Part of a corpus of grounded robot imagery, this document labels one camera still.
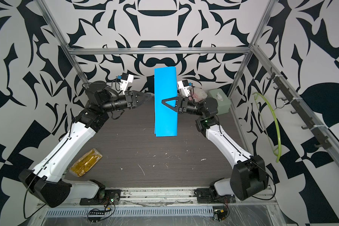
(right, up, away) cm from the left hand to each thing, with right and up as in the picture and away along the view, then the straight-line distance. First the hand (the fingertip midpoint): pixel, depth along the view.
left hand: (150, 94), depth 59 cm
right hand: (+5, -5, 0) cm, 7 cm away
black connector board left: (-27, -59, +10) cm, 66 cm away
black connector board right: (+34, -58, +13) cm, 69 cm away
